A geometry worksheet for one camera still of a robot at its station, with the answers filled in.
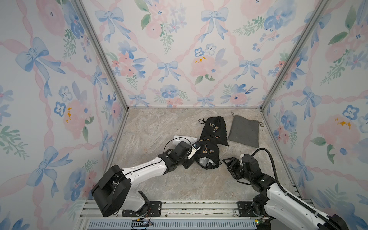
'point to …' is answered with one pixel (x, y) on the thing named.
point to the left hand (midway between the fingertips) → (192, 154)
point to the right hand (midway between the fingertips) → (222, 156)
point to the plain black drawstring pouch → (215, 127)
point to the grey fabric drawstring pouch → (245, 131)
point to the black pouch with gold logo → (208, 157)
